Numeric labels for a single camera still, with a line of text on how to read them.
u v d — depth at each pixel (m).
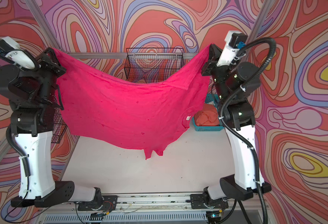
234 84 0.33
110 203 0.72
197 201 0.72
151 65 0.94
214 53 0.44
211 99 0.46
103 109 0.58
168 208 0.73
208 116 1.02
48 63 0.39
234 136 0.36
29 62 0.36
